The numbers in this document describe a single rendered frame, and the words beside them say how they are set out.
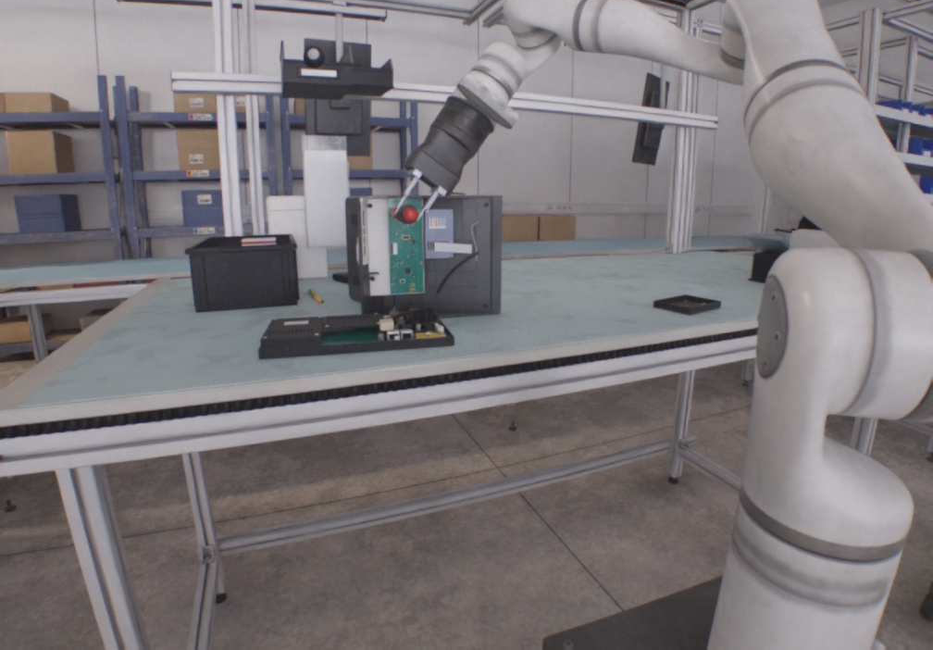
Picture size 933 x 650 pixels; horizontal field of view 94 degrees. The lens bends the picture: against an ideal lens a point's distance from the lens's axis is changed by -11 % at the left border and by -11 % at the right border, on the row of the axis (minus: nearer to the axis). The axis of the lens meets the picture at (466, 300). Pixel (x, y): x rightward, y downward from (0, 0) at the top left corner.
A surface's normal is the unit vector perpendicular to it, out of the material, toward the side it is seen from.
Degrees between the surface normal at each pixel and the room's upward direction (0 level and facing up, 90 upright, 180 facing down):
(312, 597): 0
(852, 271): 35
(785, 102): 56
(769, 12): 44
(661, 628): 0
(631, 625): 0
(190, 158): 90
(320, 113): 98
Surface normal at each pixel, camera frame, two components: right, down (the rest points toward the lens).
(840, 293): -0.26, -0.44
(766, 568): -0.91, 0.08
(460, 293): -0.11, 0.21
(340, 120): 0.40, 0.32
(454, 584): 0.00, -0.98
